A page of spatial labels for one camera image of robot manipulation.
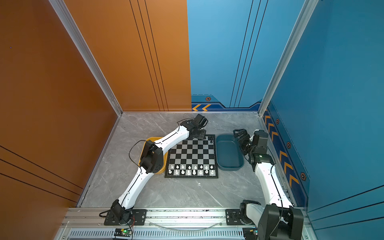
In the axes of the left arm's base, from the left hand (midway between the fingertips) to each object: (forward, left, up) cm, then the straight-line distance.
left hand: (203, 133), depth 101 cm
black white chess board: (-18, +6, -3) cm, 19 cm away
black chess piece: (-5, -5, -2) cm, 8 cm away
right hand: (-12, -17, +15) cm, 25 cm away
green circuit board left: (-55, +39, -7) cm, 68 cm away
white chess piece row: (-25, +7, -2) cm, 26 cm away
